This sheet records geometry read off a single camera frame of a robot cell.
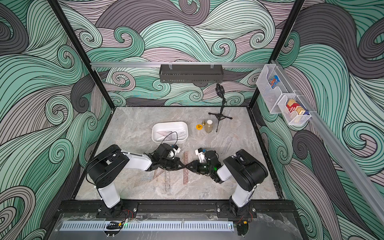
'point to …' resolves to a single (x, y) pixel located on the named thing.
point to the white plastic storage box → (173, 126)
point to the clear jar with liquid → (209, 126)
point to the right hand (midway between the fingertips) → (187, 167)
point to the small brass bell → (203, 123)
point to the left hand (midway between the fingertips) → (185, 166)
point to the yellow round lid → (199, 127)
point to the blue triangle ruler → (147, 178)
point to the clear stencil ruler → (180, 133)
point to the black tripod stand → (220, 90)
